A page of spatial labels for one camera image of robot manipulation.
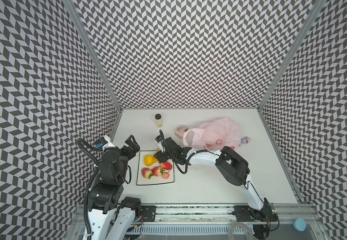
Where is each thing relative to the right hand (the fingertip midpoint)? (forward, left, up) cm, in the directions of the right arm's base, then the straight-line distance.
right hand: (158, 155), depth 91 cm
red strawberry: (-7, -6, +2) cm, 9 cm away
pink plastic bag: (+15, -36, -1) cm, 39 cm away
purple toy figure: (+9, -56, 0) cm, 57 cm away
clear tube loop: (-39, -43, +1) cm, 58 cm away
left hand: (-6, +10, +27) cm, 29 cm away
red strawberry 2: (-11, -1, +2) cm, 11 cm away
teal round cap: (-36, -69, -3) cm, 78 cm away
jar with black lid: (+25, +1, +3) cm, 26 cm away
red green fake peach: (-12, +5, +3) cm, 13 cm away
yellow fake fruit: (-4, +4, +4) cm, 7 cm away
